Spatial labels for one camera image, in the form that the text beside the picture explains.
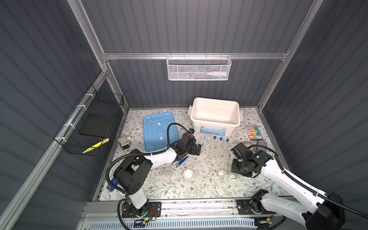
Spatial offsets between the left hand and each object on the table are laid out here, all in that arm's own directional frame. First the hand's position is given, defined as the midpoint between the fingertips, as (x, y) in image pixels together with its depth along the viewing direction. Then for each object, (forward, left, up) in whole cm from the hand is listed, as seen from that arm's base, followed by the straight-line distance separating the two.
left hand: (195, 145), depth 91 cm
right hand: (-18, -21, +1) cm, 28 cm away
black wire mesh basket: (+16, +57, +26) cm, 64 cm away
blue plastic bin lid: (+17, +28, -6) cm, 33 cm away
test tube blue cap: (-1, -11, +9) cm, 14 cm away
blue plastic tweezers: (-10, +10, -6) cm, 15 cm away
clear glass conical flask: (-20, -20, -2) cm, 28 cm away
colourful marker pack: (+10, -45, -4) cm, 46 cm away
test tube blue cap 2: (-2, -15, +8) cm, 17 cm away
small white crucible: (-17, -14, -5) cm, 23 cm away
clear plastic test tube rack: (-5, -16, -7) cm, 18 cm away
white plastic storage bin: (+27, -17, -3) cm, 32 cm away
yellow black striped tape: (-11, +48, +22) cm, 54 cm away
